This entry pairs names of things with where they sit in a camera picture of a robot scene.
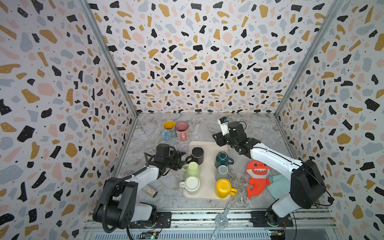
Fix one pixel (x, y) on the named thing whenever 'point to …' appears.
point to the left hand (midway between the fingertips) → (187, 153)
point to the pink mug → (182, 130)
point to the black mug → (197, 155)
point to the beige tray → (207, 190)
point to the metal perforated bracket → (221, 222)
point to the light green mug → (192, 169)
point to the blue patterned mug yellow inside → (169, 132)
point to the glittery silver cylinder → (150, 191)
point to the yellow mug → (223, 188)
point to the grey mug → (222, 172)
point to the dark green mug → (222, 159)
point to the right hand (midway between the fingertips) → (214, 131)
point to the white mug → (191, 183)
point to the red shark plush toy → (258, 171)
